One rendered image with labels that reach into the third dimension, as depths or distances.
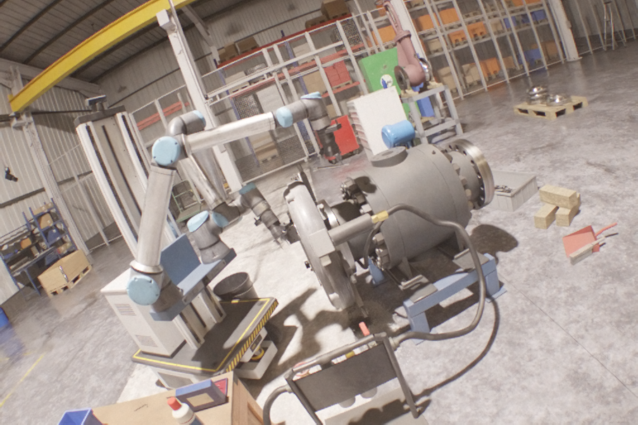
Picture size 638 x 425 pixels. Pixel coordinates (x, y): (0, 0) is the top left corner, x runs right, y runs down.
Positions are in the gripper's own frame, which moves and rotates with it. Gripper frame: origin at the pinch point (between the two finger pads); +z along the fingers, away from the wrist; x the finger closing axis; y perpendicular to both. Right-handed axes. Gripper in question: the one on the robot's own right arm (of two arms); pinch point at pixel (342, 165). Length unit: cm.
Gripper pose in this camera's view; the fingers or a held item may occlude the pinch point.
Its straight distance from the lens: 162.4
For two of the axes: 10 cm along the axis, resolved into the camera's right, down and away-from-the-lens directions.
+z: 3.5, 8.9, 3.0
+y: -7.5, 0.8, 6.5
